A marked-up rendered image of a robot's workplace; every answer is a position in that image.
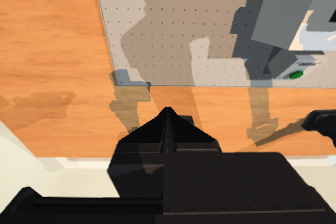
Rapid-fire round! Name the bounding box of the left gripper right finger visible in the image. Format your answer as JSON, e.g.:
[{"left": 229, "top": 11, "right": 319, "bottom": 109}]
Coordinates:
[{"left": 168, "top": 107, "right": 222, "bottom": 153}]

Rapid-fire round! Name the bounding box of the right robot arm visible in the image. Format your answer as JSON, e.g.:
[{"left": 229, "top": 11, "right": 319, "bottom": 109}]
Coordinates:
[{"left": 303, "top": 111, "right": 336, "bottom": 148}]

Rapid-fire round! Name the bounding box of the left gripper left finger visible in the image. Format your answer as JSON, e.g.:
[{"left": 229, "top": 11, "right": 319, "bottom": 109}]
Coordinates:
[{"left": 113, "top": 107, "right": 168, "bottom": 154}]

